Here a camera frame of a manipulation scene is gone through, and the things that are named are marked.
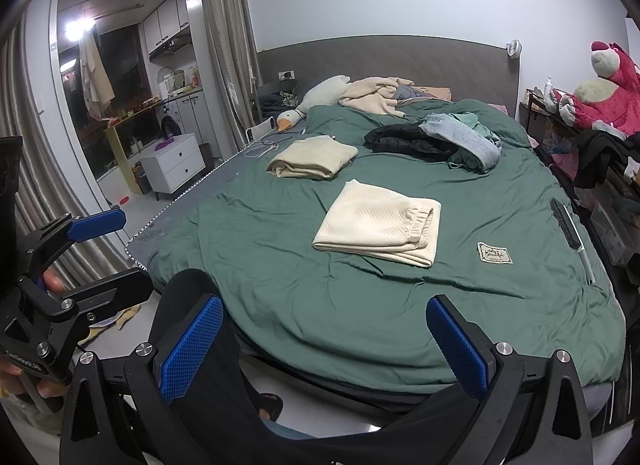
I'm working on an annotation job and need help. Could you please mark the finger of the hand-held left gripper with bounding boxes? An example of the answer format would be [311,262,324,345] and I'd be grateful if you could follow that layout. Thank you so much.
[47,266,153,326]
[22,209,127,286]

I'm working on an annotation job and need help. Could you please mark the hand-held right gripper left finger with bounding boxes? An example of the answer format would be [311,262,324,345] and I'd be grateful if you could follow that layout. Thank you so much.
[59,294,224,465]

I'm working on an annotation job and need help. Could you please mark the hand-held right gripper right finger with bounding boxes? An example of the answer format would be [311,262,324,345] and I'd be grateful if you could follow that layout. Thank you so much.
[425,295,593,465]

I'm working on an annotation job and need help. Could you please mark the cream textured pants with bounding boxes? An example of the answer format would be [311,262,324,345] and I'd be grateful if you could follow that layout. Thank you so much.
[312,179,442,269]

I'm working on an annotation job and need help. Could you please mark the person's left hand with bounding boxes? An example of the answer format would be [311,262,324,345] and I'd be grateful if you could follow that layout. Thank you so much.
[0,269,68,401]

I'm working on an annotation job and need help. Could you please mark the person's black-trousered legs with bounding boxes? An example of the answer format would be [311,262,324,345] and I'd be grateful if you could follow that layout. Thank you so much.
[147,267,501,465]

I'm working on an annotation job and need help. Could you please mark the beige curtain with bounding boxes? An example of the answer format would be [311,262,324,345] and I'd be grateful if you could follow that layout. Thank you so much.
[196,0,261,166]
[0,20,131,291]

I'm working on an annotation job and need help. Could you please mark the yellow-legged table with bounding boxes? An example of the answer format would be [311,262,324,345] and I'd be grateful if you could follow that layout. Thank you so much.
[75,98,171,196]

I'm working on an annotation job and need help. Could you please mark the black slipper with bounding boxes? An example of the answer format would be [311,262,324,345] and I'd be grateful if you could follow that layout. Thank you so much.
[256,391,284,422]

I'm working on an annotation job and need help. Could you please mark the white two-drawer nightstand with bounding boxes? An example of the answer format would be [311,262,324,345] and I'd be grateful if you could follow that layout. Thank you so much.
[139,134,206,201]

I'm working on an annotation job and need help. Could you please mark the grey mattress with patterned trim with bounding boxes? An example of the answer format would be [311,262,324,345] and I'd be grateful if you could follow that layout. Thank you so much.
[126,142,281,291]

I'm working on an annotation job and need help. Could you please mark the washing machine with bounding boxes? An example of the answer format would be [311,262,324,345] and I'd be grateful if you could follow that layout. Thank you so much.
[159,112,186,141]

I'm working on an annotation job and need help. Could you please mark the green duvet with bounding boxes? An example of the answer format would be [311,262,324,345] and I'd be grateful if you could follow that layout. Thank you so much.
[147,99,626,395]

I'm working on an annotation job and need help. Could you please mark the white base cabinet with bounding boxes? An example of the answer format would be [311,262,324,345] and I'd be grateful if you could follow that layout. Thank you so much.
[167,90,211,146]

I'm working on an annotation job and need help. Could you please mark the hanging beige garment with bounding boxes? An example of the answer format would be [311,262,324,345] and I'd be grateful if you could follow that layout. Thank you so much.
[77,30,116,121]

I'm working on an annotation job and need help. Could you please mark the clear storage bin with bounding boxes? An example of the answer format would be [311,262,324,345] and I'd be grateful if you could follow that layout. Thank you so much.
[587,195,640,266]

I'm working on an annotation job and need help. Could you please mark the bright lamp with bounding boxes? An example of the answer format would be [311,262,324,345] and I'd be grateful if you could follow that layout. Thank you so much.
[62,18,98,43]

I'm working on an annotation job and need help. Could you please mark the grey-blue garment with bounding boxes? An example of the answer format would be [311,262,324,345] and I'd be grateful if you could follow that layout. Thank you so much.
[419,112,502,173]

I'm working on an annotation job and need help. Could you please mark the black jacket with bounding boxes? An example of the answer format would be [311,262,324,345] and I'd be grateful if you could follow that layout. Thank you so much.
[364,124,458,162]

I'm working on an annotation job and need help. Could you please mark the green garment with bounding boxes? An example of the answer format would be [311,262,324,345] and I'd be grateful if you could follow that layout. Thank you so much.
[447,112,501,171]

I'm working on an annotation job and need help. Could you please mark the folded cream garment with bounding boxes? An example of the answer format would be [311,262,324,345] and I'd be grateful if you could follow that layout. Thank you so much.
[266,135,359,181]

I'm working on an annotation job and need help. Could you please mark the black clothes pile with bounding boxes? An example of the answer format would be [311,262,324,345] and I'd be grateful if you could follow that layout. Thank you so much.
[572,130,640,191]

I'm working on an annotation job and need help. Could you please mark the dark bedside shelf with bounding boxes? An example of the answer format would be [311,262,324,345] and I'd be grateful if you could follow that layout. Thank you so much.
[517,88,576,146]

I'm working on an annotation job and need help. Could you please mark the white goose plush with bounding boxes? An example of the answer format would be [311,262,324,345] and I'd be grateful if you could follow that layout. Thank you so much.
[276,75,351,133]

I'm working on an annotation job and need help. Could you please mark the cream sweater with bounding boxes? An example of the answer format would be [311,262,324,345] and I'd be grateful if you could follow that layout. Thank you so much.
[339,76,416,118]

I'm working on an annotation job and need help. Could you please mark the pink bear plush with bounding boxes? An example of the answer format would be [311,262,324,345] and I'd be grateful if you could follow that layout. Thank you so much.
[545,40,640,138]

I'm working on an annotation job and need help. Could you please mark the grey headboard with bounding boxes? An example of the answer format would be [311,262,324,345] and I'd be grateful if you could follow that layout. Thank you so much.
[256,35,522,118]

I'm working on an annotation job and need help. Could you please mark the white cable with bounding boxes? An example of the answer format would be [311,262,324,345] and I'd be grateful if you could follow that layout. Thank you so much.
[242,138,281,158]

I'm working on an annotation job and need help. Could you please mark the white wall cabinets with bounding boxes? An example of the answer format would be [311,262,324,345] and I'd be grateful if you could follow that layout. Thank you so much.
[142,0,193,58]

